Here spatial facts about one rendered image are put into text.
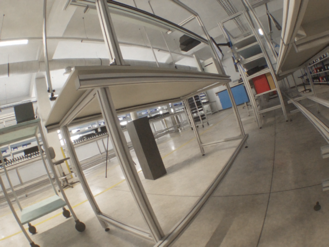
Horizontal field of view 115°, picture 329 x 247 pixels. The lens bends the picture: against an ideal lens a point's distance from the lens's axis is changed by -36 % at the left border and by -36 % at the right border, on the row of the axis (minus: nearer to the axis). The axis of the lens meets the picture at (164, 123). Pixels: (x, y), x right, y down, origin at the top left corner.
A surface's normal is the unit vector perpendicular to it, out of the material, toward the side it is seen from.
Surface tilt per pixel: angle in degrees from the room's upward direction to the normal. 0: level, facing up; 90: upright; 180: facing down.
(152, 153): 90
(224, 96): 90
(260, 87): 90
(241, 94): 90
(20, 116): 110
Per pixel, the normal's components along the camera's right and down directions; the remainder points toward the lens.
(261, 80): -0.61, 0.22
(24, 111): 0.73, 0.11
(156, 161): 0.61, -0.20
